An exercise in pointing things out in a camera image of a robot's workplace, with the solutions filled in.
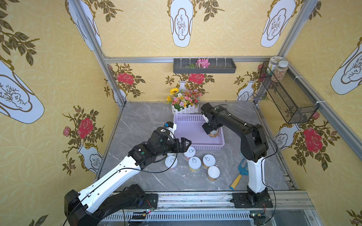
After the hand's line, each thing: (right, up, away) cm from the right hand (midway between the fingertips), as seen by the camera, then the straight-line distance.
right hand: (216, 125), depth 98 cm
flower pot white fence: (-22, +17, +2) cm, 28 cm away
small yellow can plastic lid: (-6, -23, -20) cm, 32 cm away
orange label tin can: (-8, -19, -14) cm, 25 cm away
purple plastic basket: (-18, -1, +9) cm, 20 cm away
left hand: (-24, -6, -25) cm, 35 cm away
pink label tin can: (-19, -16, -12) cm, 27 cm away
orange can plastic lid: (-3, -5, -5) cm, 8 cm away
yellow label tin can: (-16, -21, -16) cm, 31 cm away
